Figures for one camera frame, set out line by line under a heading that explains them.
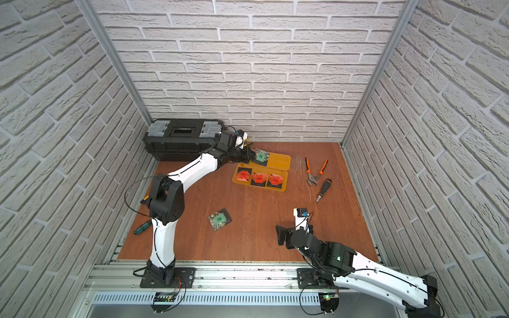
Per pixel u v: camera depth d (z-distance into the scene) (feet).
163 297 2.38
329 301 2.29
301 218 2.11
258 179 3.37
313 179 3.38
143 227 2.78
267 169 3.02
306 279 2.42
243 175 3.39
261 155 3.10
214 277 2.49
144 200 3.10
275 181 3.30
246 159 2.75
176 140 3.21
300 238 1.86
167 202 1.75
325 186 3.24
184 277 2.48
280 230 2.29
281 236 2.20
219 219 2.92
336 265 1.70
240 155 2.71
